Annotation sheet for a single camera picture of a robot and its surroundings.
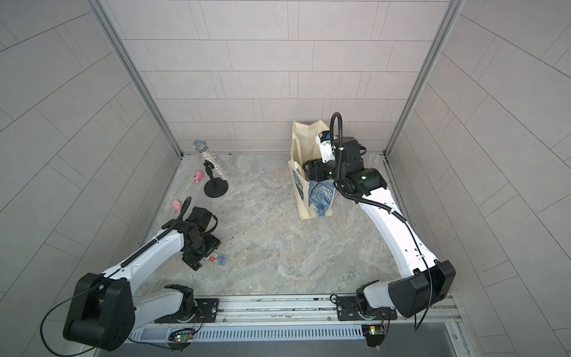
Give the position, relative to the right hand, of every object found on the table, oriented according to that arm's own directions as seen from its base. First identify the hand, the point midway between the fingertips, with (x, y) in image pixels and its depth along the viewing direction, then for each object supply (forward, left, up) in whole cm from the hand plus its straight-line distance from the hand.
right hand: (310, 162), depth 73 cm
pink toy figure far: (+19, +51, -25) cm, 60 cm away
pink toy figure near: (+4, +57, -25) cm, 62 cm away
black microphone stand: (+13, +43, -27) cm, 53 cm away
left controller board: (-43, +42, -27) cm, 66 cm away
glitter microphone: (+12, +39, 0) cm, 41 cm away
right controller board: (-45, -16, -32) cm, 57 cm away
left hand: (-15, +37, -29) cm, 49 cm away
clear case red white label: (-20, +35, -28) cm, 49 cm away
